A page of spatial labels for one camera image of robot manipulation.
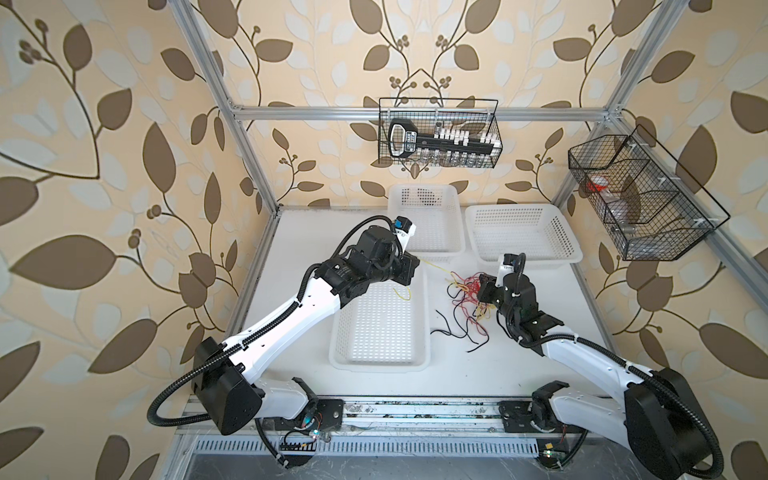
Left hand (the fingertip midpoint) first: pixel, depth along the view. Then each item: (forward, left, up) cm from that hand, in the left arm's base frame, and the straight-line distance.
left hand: (422, 259), depth 72 cm
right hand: (+4, -19, -15) cm, 24 cm away
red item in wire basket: (+22, -48, +6) cm, 53 cm away
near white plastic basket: (-7, +10, -27) cm, 30 cm away
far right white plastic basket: (+31, -48, -25) cm, 63 cm away
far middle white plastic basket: (+42, -9, -27) cm, 51 cm away
